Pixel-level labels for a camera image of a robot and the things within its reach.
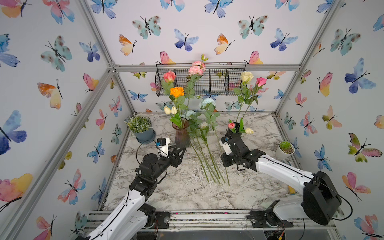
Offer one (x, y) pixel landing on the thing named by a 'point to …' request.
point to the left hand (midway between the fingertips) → (182, 147)
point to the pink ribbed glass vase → (182, 135)
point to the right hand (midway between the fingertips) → (222, 156)
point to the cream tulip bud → (249, 131)
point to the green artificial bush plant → (139, 123)
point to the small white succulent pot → (285, 149)
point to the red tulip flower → (231, 125)
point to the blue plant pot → (146, 137)
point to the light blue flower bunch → (213, 149)
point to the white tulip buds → (168, 111)
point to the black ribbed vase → (237, 135)
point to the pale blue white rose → (204, 127)
